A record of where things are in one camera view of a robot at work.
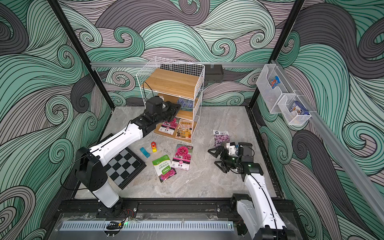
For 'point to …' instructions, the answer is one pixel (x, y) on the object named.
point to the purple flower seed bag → (221, 138)
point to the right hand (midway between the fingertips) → (212, 157)
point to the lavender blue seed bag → (186, 104)
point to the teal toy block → (144, 152)
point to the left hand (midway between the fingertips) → (182, 102)
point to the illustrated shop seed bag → (184, 130)
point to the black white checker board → (124, 167)
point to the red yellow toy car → (153, 145)
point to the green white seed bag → (162, 166)
